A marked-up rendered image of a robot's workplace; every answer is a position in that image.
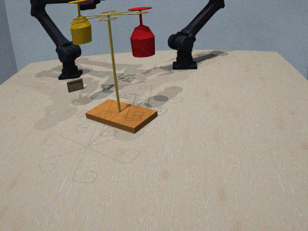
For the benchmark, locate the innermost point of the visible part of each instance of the brass wire glass rack on orange wooden base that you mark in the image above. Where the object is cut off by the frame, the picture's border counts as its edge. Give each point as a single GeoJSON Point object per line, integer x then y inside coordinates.
{"type": "Point", "coordinates": [117, 114]}

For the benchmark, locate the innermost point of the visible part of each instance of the red wine glass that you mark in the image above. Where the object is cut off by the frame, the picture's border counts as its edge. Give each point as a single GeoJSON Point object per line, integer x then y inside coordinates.
{"type": "Point", "coordinates": [142, 38]}

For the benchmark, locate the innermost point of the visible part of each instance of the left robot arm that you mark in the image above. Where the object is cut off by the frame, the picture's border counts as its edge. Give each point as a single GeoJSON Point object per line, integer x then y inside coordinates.
{"type": "Point", "coordinates": [183, 41]}

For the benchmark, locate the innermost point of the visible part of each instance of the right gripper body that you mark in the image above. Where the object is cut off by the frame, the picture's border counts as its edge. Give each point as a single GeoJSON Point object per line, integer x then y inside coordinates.
{"type": "Point", "coordinates": [88, 6]}

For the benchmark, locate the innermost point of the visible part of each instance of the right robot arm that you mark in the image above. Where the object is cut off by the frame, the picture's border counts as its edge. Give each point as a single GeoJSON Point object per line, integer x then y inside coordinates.
{"type": "Point", "coordinates": [67, 52]}

